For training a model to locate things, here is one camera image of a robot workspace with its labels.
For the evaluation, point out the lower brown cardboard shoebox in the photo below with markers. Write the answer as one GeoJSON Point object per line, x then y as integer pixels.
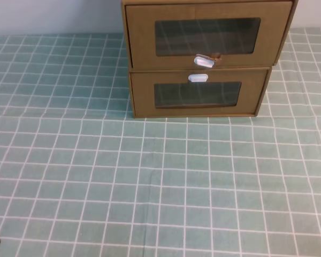
{"type": "Point", "coordinates": [226, 93]}

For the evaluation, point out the upper brown shoebox shell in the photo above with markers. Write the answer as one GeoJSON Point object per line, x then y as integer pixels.
{"type": "Point", "coordinates": [283, 32]}

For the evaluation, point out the brown cardboard drawer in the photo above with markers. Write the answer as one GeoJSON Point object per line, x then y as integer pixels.
{"type": "Point", "coordinates": [208, 37]}

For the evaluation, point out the cyan checkered tablecloth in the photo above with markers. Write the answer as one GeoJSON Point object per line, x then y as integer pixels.
{"type": "Point", "coordinates": [79, 176]}

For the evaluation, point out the white plastic handle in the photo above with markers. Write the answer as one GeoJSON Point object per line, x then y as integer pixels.
{"type": "Point", "coordinates": [203, 62]}
{"type": "Point", "coordinates": [198, 77]}

